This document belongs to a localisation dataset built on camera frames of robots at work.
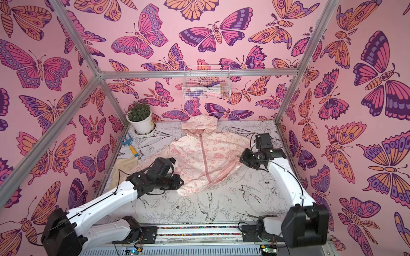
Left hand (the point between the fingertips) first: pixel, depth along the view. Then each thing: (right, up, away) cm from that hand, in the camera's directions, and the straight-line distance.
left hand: (185, 181), depth 79 cm
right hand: (+29, +11, +3) cm, 31 cm away
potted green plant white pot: (-33, +36, +24) cm, 55 cm away
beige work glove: (-41, +3, +18) cm, 45 cm away
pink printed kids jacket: (+12, +8, +20) cm, 25 cm away
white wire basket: (+10, +55, +18) cm, 59 cm away
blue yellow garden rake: (-44, +18, +30) cm, 56 cm away
